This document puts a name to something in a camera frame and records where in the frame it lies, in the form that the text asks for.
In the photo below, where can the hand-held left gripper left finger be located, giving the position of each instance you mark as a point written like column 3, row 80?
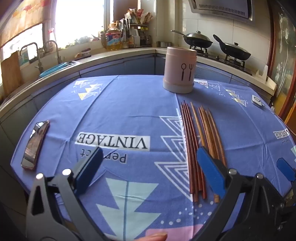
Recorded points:
column 90, row 169

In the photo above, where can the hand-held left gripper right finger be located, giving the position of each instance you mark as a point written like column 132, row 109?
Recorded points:
column 211, row 172

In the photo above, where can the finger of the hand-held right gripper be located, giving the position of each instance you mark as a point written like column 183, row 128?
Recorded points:
column 285, row 168

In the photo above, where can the bunch of wooden chopsticks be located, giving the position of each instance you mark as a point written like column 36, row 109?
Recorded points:
column 189, row 143

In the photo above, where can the white cylindrical utensil holder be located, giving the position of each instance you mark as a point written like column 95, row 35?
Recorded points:
column 178, row 69

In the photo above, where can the person's left hand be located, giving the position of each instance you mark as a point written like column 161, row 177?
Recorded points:
column 155, row 237

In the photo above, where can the smartphone in red case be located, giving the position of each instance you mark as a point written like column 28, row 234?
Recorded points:
column 34, row 146

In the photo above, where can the blue printed tablecloth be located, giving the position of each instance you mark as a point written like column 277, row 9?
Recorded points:
column 129, row 111

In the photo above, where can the small white square device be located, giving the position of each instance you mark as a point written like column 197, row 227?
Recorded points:
column 256, row 100

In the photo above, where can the white plastic stand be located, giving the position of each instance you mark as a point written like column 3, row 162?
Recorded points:
column 264, row 71

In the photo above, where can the blue plastic basin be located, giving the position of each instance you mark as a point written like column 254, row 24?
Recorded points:
column 52, row 70

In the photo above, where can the gas stove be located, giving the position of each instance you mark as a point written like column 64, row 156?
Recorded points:
column 219, row 59

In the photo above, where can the steel kitchen faucet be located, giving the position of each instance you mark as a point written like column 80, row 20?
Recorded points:
column 39, row 62
column 57, row 55

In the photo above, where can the floral glass door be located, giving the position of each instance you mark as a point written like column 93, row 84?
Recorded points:
column 284, row 46

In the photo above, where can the black wok with glass lid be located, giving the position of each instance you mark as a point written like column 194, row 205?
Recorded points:
column 234, row 52

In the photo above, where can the wooden cutting board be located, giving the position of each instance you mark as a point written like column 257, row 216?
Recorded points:
column 10, row 74

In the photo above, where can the cooking oil bottle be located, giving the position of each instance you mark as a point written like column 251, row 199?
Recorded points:
column 113, row 39

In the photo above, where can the black pan with steel lid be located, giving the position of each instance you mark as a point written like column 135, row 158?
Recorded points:
column 198, row 39

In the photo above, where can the small metal tins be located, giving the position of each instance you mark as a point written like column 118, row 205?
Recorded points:
column 164, row 44

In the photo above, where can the white plastic jug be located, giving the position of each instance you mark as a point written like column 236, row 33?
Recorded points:
column 135, row 39

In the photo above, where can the seasoning rack with packets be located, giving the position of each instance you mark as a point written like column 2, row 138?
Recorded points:
column 141, row 37

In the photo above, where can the patterned window curtain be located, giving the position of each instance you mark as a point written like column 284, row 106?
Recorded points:
column 23, row 20

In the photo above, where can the steel range hood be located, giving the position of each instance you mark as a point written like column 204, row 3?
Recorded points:
column 222, row 9

